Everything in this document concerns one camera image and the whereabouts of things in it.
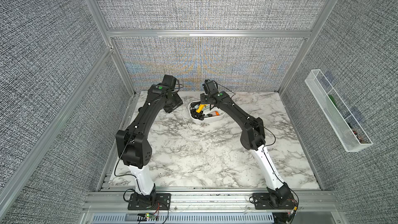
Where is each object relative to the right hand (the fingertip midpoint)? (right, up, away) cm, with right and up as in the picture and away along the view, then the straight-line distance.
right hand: (204, 93), depth 101 cm
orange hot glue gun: (+9, -13, +5) cm, 17 cm away
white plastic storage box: (-2, -13, -1) cm, 13 cm away
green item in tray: (+60, -5, -28) cm, 66 cm away
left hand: (-13, -7, -15) cm, 21 cm away
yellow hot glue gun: (-3, -11, -1) cm, 11 cm away
